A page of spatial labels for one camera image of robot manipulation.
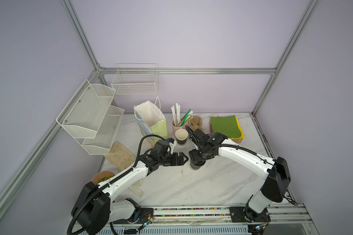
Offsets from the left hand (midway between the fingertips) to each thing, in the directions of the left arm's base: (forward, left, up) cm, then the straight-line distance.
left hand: (181, 160), depth 80 cm
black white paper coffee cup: (-2, -8, -1) cm, 8 cm away
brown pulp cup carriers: (+38, -11, -11) cm, 41 cm away
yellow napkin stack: (+24, -43, -7) cm, 50 cm away
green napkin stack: (+33, -34, -8) cm, 48 cm away
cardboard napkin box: (+21, -37, -10) cm, 44 cm away
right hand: (+1, -7, +1) cm, 8 cm away
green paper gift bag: (+33, +22, -4) cm, 40 cm away
